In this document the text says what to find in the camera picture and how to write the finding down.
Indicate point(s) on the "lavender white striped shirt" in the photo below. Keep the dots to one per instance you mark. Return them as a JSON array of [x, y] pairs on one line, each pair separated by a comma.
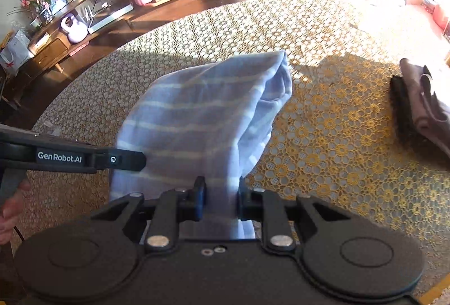
[[197, 115]]

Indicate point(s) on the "yellow floral lace tablecloth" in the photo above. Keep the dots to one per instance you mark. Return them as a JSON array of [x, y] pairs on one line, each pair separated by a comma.
[[334, 150]]

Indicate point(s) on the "white router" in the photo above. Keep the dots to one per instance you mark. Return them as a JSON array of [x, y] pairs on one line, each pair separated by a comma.
[[88, 13]]

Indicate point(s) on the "folded mauve garment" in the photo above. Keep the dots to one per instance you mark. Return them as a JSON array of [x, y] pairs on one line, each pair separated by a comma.
[[429, 104]]

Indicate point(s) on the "person's left hand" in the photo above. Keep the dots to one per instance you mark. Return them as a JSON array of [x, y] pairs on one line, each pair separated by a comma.
[[12, 217]]

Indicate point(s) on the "white gift bag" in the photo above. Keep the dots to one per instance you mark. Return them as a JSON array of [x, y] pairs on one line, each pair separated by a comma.
[[14, 53]]

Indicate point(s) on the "lavender kettlebell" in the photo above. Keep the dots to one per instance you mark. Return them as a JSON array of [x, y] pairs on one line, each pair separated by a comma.
[[73, 29]]

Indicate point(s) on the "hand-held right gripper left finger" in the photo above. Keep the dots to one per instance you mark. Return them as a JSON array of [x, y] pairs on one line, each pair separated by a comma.
[[200, 196]]

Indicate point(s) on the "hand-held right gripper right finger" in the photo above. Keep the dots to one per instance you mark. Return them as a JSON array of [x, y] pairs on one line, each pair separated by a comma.
[[242, 199]]

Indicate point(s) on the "long wooden media bench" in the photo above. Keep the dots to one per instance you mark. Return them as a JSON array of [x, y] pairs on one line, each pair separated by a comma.
[[70, 27]]

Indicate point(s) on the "folded black garment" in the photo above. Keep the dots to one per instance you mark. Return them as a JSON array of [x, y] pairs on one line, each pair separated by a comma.
[[402, 104]]

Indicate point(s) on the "pink flower arrangement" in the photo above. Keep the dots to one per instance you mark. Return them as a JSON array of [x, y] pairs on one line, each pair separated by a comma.
[[33, 2]]

